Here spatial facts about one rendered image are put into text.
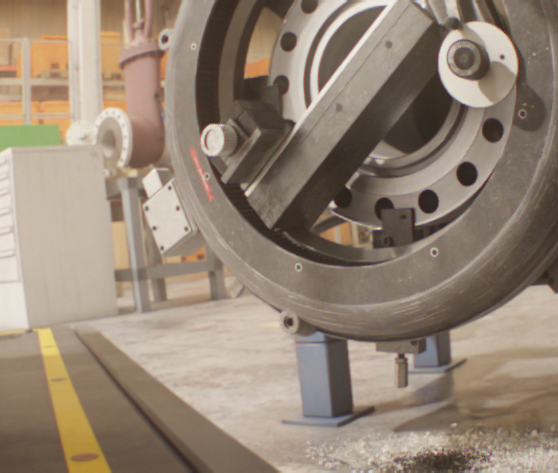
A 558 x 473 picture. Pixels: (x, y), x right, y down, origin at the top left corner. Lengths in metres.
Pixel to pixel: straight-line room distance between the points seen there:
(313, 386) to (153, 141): 4.03
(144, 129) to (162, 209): 4.10
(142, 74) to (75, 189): 1.13
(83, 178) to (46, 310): 0.92
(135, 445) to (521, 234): 0.73
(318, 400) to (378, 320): 0.54
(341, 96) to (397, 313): 0.29
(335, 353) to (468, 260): 0.63
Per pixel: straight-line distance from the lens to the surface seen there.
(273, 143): 1.04
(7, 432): 0.27
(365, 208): 1.15
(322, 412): 1.53
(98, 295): 4.95
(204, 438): 0.23
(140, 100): 5.56
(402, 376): 1.16
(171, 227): 1.28
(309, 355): 1.51
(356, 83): 0.99
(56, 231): 4.82
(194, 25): 1.22
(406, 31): 0.96
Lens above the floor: 0.38
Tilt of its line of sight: level
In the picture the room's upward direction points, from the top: 6 degrees counter-clockwise
